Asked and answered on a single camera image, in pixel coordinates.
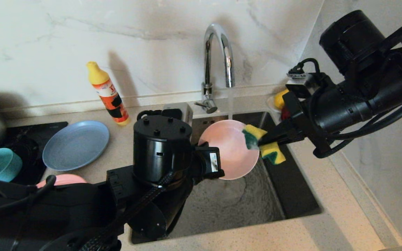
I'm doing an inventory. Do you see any yellow green sponge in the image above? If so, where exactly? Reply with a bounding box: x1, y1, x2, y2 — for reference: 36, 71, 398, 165
242, 124, 287, 165

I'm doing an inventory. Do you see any pale pink bowl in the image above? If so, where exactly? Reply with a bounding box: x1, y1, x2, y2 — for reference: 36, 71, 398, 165
198, 120, 260, 180

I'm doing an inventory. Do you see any orange detergent bottle yellow cap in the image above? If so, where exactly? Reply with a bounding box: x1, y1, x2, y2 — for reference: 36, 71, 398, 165
86, 61, 131, 127

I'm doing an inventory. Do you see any stainless steel sink basin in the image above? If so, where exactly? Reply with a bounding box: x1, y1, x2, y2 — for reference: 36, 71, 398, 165
130, 112, 323, 244

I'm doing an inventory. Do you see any small white dish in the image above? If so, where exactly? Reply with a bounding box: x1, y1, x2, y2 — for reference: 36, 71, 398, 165
267, 97, 282, 114

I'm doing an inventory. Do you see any yellow pear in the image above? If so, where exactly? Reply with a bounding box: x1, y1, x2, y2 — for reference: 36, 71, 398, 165
274, 89, 290, 110

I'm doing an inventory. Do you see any grey-blue plate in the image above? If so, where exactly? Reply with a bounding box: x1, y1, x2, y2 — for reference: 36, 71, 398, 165
42, 120, 110, 172

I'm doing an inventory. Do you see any chrome gooseneck faucet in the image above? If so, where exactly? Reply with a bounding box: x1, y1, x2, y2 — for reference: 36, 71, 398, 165
194, 23, 236, 114

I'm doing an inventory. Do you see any pink plate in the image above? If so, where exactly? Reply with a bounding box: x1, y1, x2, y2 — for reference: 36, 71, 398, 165
36, 174, 88, 189

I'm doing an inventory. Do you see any black induction cooktop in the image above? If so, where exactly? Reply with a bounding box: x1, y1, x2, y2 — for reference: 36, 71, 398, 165
0, 121, 68, 185

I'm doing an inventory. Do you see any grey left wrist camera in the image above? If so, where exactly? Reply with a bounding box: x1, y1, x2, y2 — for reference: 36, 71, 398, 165
162, 102, 194, 127

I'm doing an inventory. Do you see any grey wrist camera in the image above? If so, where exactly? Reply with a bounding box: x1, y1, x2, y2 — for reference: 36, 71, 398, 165
286, 71, 322, 99
162, 102, 194, 127

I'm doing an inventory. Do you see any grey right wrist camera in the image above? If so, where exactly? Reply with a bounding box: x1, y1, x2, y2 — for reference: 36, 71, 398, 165
286, 71, 322, 99

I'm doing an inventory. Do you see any black braided cable sleeve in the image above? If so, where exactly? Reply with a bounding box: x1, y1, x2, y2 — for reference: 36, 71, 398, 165
79, 171, 177, 251

